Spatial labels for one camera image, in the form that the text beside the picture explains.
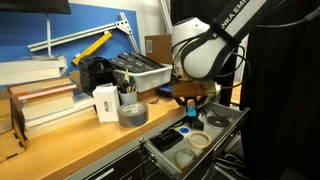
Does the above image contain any yellow pencil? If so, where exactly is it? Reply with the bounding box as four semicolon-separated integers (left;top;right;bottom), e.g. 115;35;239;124
124;68;131;85

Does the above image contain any grey metal open drawer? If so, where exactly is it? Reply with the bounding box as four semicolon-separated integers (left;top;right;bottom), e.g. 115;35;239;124
139;101;251;180

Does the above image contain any black flat box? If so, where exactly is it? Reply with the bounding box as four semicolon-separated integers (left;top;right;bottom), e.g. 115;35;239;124
108;57;143;74
118;53;156;71
129;51;166;70

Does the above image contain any black curtain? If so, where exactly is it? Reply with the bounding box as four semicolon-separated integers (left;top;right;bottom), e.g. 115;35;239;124
169;0;320;180

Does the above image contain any blue pin board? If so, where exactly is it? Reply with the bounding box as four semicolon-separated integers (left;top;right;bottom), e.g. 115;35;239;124
0;3;142;92

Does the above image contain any grey monitor pole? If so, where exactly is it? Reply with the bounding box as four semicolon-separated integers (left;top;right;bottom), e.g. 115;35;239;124
45;13;53;58

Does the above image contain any small white carton box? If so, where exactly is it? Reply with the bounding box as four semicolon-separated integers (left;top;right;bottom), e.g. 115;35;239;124
91;83;121;124

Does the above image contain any thin white rod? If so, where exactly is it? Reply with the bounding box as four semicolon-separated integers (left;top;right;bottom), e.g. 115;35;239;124
158;0;174;35

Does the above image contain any blue and black pouch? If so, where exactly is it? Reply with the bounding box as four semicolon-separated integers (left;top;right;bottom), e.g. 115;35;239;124
155;84;174;99

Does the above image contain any blue tape roll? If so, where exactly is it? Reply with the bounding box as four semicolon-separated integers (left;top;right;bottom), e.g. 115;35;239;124
178;126;192;137

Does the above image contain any grey duct tape roll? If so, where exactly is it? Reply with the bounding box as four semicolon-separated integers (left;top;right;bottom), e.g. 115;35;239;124
116;101;150;129

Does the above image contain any small black device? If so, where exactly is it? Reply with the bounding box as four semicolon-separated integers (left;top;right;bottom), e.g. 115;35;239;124
190;116;205;131

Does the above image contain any white plastic bin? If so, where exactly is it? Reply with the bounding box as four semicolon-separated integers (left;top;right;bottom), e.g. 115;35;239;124
112;63;174;94

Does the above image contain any dark drawer cabinet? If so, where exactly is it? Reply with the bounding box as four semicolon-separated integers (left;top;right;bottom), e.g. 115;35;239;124
64;144;158;180

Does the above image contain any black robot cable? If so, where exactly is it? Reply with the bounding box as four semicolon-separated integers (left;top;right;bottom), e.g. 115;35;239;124
171;5;320;91

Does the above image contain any tan masking tape roll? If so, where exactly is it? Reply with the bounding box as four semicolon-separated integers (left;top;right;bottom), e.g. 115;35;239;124
187;130;212;150

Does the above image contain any aluminium extrusion frame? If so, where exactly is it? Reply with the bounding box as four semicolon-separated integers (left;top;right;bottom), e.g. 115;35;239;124
27;11;142;54

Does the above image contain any laser cut wooden box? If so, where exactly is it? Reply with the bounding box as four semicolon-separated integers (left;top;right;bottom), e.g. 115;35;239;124
0;128;27;164

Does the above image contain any Amazon cardboard box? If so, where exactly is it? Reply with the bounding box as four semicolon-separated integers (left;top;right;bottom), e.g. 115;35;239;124
144;33;174;65

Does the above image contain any black monitor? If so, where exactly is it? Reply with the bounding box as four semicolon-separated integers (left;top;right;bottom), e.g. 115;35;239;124
0;0;72;15

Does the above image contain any black disc roll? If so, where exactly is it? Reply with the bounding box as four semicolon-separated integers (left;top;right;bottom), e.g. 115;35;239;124
206;114;232;129

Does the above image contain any grey pen cup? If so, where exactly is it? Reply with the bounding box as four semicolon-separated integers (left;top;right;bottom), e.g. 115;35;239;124
118;89;138;105

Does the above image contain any red edged book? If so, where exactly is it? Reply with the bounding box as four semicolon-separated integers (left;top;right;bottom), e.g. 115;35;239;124
16;83;78;102

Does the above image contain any small blue block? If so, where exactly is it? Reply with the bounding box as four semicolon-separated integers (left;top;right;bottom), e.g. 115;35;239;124
186;104;198;118

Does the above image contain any yellow bar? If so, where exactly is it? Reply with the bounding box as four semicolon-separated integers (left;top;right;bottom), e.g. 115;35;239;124
71;30;114;67

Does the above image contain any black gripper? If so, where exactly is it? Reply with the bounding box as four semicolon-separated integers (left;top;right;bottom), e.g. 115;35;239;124
171;80;219;111

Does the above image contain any thick white book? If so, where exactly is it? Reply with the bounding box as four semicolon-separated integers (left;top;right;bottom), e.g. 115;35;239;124
0;54;69;87

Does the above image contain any stack of books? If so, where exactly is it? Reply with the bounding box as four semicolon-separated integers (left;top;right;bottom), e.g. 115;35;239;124
20;89;97;140

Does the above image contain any clear tape roll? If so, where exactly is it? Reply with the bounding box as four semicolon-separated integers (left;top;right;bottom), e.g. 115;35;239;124
173;148;197;171

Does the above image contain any black flat case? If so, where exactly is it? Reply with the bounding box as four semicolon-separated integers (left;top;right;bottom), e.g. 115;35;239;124
148;128;185;153

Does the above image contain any brown cover book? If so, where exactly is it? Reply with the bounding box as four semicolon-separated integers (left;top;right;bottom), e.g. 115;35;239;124
7;75;73;96

